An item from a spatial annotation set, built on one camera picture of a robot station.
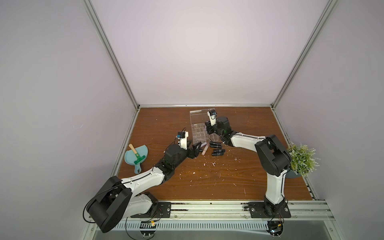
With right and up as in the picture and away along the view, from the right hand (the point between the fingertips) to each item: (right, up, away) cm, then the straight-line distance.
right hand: (207, 118), depth 95 cm
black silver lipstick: (+7, -20, -2) cm, 22 cm away
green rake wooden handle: (-43, -25, -5) cm, 50 cm away
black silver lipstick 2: (+6, -22, -3) cm, 23 cm away
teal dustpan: (-50, -25, -2) cm, 56 cm away
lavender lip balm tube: (-2, -17, +2) cm, 18 cm away
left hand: (-6, -13, -15) cm, 21 cm away
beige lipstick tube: (-1, -20, 0) cm, 20 cm away
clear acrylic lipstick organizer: (-5, -10, 0) cm, 12 cm away
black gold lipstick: (+5, -16, +2) cm, 17 cm away
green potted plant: (+46, -21, -23) cm, 56 cm away
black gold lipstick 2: (+5, -18, 0) cm, 19 cm away
